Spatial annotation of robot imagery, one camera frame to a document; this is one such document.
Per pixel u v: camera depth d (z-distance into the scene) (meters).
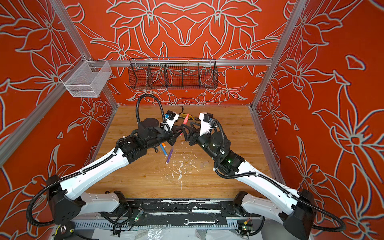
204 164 0.88
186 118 0.67
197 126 0.64
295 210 0.38
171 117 0.58
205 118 0.55
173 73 0.99
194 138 0.56
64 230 0.66
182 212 0.73
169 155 0.92
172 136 0.59
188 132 0.58
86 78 0.92
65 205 0.52
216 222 0.70
